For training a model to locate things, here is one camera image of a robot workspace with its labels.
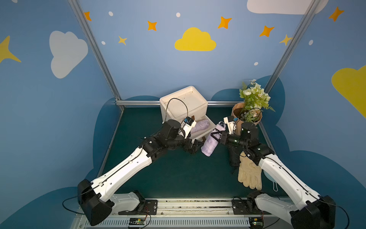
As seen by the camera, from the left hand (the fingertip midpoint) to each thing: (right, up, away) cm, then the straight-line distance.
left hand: (196, 137), depth 70 cm
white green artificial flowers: (+38, +20, +16) cm, 46 cm away
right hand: (+10, +2, +5) cm, 11 cm away
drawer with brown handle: (+5, 0, +19) cm, 20 cm away
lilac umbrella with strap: (+8, -2, +2) cm, 9 cm away
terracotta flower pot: (+34, +12, +27) cm, 45 cm away
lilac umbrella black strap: (+5, +5, +24) cm, 25 cm away
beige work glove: (+34, -25, +17) cm, 45 cm away
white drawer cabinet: (-4, +21, +27) cm, 34 cm away
